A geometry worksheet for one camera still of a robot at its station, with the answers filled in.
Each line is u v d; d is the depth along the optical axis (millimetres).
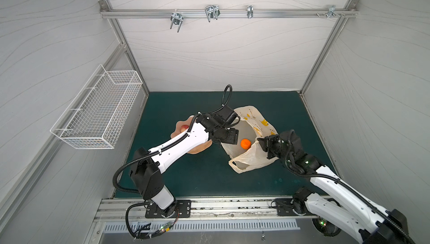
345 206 464
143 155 415
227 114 595
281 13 1664
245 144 905
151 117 1100
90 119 663
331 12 765
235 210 735
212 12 765
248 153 733
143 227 716
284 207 735
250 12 783
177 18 797
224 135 548
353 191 460
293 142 564
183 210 735
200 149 894
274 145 686
